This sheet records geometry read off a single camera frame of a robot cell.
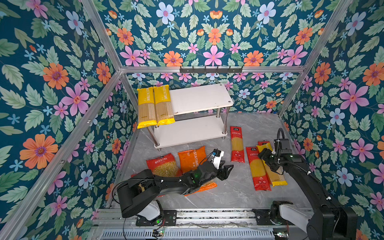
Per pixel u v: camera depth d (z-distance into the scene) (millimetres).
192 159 898
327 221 392
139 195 430
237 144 994
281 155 619
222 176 691
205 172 597
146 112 704
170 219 731
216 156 689
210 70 913
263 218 733
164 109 717
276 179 823
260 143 1007
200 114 1220
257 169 910
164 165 862
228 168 734
